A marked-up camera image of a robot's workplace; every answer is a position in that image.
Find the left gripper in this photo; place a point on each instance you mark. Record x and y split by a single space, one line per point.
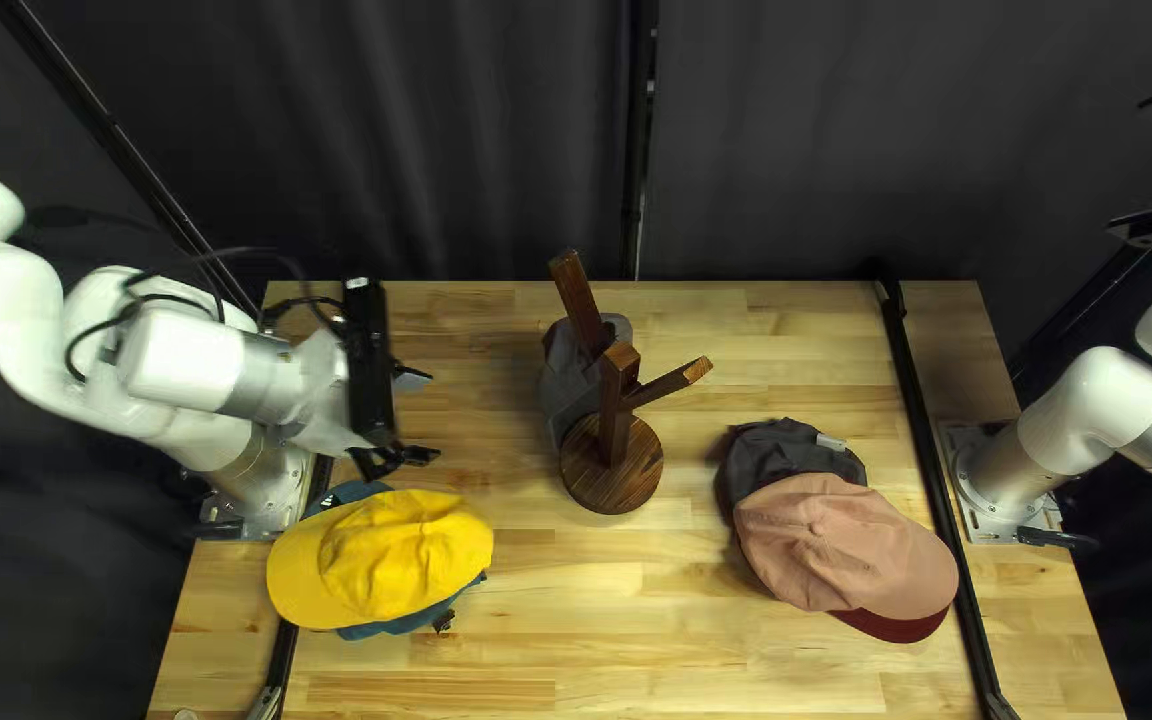
326 390

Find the red cap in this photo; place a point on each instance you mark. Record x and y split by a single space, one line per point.
896 628

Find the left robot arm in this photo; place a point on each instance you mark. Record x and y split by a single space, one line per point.
176 360

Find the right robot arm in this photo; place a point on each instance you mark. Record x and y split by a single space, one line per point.
1086 420

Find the yellow cap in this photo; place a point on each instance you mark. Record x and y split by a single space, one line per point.
376 555

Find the teal cap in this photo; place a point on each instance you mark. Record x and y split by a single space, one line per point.
386 628

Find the wooden cap stand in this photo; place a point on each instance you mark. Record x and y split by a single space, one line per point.
611 470

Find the dark grey cap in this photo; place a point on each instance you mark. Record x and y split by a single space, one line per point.
776 455

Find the pink cap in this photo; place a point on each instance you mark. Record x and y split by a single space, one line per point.
836 545

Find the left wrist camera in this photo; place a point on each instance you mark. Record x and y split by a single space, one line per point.
368 360

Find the black frame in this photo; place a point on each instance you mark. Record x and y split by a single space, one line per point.
926 450

